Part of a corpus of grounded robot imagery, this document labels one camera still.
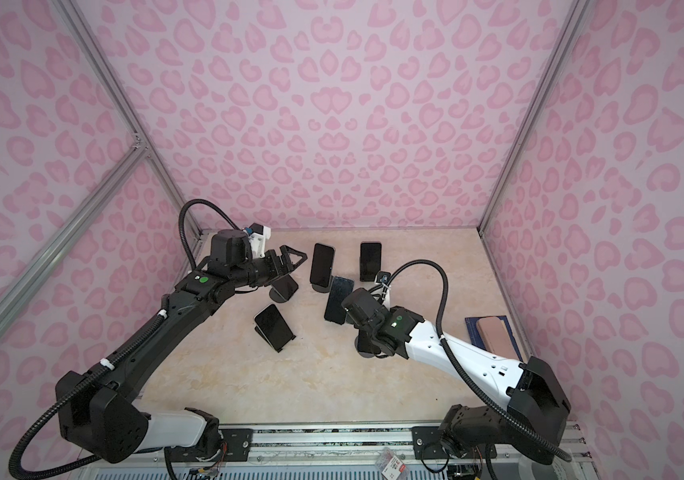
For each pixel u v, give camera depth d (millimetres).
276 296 979
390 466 689
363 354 873
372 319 583
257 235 704
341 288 926
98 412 391
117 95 819
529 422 380
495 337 902
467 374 429
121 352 439
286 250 690
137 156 882
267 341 923
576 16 693
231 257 597
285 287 1112
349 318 620
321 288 1008
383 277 693
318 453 723
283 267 679
